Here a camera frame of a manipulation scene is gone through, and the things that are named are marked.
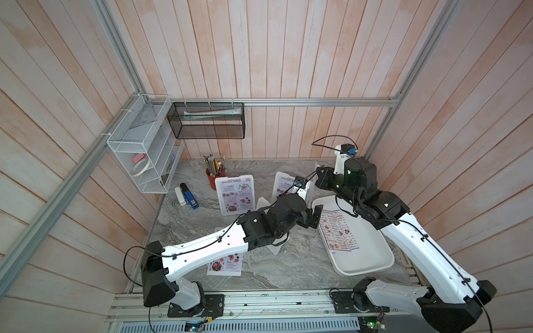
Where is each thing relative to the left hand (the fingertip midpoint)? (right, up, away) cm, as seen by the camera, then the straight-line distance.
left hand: (308, 206), depth 67 cm
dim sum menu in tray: (+17, -14, +23) cm, 32 cm away
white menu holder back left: (-27, +2, +23) cm, 36 cm away
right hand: (+2, +13, +1) cm, 13 cm away
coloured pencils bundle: (-39, +15, +34) cm, 54 cm away
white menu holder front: (-10, -19, +16) cm, 27 cm away
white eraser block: (-56, +1, +34) cm, 66 cm away
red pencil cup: (-40, +9, +30) cm, 51 cm away
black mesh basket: (-43, +38, +34) cm, 67 cm away
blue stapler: (-52, 0, +33) cm, 62 cm away
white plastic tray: (+32, -22, +17) cm, 42 cm away
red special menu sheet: (-29, -26, +15) cm, 42 cm away
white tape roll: (-65, +14, +15) cm, 68 cm away
